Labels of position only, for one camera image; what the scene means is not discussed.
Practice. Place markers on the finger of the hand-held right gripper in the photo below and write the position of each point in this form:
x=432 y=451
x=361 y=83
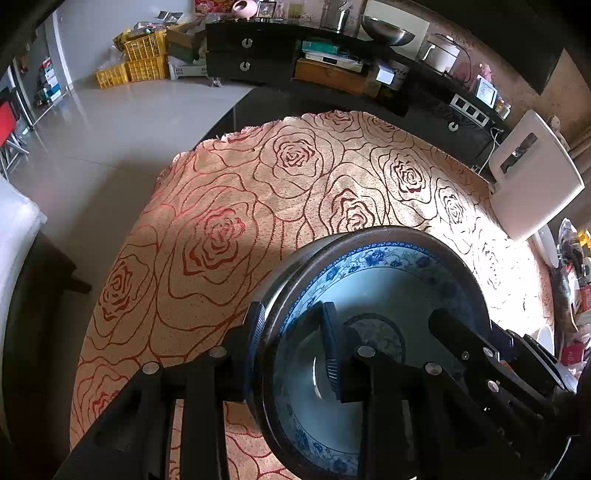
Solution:
x=457 y=334
x=503 y=339

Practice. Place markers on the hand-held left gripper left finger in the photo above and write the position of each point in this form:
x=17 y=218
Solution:
x=255 y=350

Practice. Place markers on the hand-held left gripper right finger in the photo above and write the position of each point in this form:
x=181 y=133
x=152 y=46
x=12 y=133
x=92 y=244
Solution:
x=332 y=355

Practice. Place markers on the blue floral patterned bowl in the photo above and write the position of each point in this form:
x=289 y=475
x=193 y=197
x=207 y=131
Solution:
x=272 y=286

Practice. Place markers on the blue patterned ceramic bowl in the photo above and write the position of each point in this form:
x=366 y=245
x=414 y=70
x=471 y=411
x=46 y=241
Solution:
x=392 y=286

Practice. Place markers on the small white plate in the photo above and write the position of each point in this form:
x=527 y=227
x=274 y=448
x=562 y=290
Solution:
x=548 y=337

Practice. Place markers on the white oval plate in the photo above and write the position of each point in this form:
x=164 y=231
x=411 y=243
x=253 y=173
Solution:
x=547 y=244

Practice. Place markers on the rose printed tablecloth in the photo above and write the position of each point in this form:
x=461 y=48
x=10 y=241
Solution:
x=207 y=230

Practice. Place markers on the white electric kettle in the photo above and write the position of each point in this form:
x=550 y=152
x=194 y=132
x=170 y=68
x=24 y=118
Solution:
x=535 y=194

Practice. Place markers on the white framed picture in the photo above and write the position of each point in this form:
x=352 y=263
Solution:
x=486 y=91

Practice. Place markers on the white cushion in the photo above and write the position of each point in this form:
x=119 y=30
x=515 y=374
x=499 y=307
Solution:
x=18 y=240

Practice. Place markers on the small white box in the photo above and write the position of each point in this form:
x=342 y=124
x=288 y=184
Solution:
x=385 y=74

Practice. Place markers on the black television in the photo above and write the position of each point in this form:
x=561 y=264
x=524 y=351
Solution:
x=545 y=64

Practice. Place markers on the wooden box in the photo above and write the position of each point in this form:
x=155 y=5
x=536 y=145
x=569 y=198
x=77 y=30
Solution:
x=332 y=76

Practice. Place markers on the white rice cooker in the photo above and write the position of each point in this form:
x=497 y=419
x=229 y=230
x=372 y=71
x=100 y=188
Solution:
x=438 y=55

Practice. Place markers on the white plastic basket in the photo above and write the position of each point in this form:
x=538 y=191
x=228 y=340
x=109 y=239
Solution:
x=187 y=70

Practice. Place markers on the black low cabinet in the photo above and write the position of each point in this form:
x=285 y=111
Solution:
x=226 y=50

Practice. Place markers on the yellow plastic crate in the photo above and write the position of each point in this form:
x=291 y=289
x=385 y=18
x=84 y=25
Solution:
x=145 y=45
x=147 y=68
x=112 y=76

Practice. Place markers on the stack of books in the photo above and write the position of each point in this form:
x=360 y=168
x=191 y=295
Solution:
x=330 y=53

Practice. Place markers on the steel bowl on stand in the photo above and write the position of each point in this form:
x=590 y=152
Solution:
x=388 y=30

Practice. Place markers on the cardboard box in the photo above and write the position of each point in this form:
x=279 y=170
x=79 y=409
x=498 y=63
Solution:
x=184 y=41

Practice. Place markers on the red folding chair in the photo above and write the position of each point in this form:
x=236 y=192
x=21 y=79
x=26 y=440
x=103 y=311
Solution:
x=9 y=124

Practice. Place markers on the steel jug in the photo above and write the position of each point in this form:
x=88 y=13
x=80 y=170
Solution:
x=337 y=16

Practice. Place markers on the shelf of boxes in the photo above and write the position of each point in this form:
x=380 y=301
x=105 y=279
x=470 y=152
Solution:
x=48 y=81

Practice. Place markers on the pink round jar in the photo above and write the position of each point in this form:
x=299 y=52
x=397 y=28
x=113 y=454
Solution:
x=244 y=9

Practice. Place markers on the red flowered tin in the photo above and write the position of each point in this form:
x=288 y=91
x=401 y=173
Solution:
x=214 y=4

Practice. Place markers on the small picture frame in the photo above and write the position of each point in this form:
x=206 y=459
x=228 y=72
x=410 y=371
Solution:
x=266 y=9

